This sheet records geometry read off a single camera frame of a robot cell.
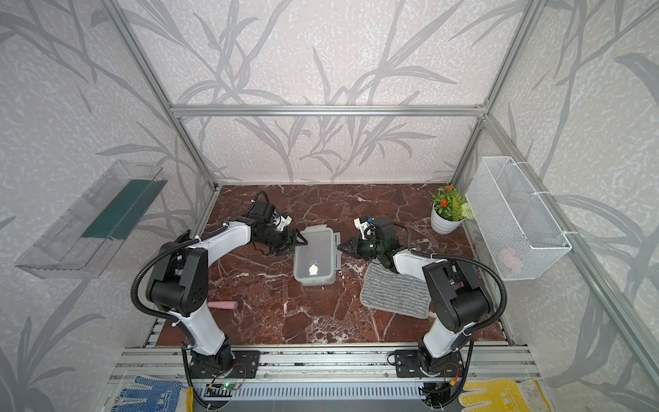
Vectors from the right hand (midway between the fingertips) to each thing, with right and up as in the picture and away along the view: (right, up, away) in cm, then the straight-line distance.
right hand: (337, 247), depth 87 cm
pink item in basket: (+50, -1, -14) cm, 52 cm away
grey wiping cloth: (+17, -15, +1) cm, 23 cm away
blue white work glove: (-46, -37, -19) cm, 62 cm away
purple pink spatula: (-37, -18, -5) cm, 41 cm away
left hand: (-13, 0, +3) cm, 13 cm away
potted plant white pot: (+41, +13, +6) cm, 43 cm away
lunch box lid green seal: (-7, -5, -1) cm, 9 cm away
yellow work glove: (+46, -37, -18) cm, 62 cm away
